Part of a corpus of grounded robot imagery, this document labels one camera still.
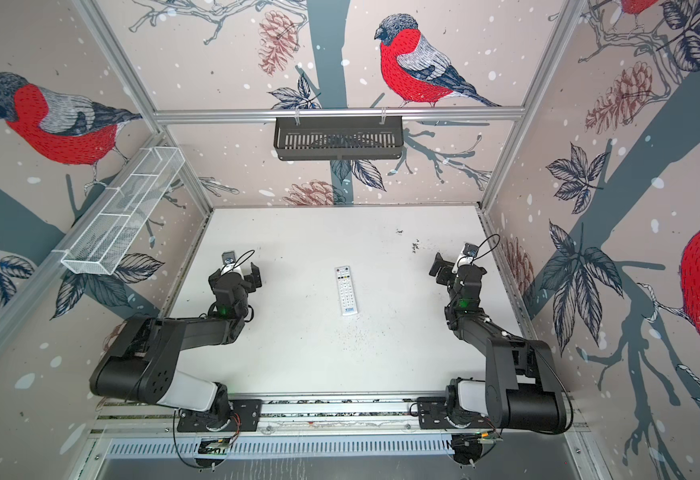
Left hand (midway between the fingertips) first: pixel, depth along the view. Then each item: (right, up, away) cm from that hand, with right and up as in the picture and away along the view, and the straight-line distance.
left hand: (234, 266), depth 90 cm
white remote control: (+34, -8, +5) cm, 36 cm away
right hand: (+67, +2, -2) cm, 67 cm away
